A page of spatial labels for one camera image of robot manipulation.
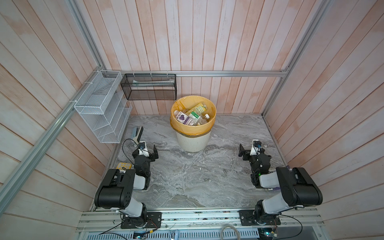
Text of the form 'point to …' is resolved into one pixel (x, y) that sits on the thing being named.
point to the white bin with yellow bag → (193, 138)
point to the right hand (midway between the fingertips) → (248, 143)
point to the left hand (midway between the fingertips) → (147, 147)
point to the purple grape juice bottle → (183, 118)
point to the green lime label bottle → (194, 117)
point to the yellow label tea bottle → (200, 109)
